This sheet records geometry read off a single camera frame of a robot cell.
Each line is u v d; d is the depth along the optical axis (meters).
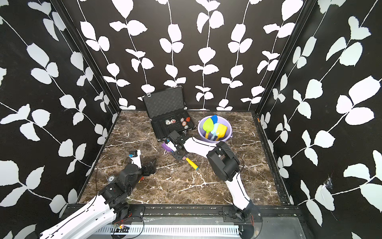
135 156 0.69
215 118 0.94
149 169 0.73
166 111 1.13
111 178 0.80
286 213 0.76
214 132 0.98
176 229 0.70
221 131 0.95
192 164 0.90
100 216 0.57
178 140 0.76
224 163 0.53
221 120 0.95
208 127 0.96
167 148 0.88
